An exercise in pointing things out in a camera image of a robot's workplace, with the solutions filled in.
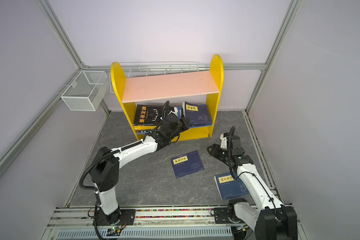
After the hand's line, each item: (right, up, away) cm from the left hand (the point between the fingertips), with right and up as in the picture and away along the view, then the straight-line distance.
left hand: (192, 121), depth 83 cm
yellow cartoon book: (-28, -4, +4) cm, 29 cm away
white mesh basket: (-70, +20, +17) cm, 74 cm away
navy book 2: (-3, -27, +9) cm, 28 cm away
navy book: (+3, +4, +6) cm, 7 cm away
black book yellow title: (-26, +4, +7) cm, 28 cm away
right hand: (+10, -17, 0) cm, 19 cm away
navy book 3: (+21, -38, 0) cm, 43 cm away
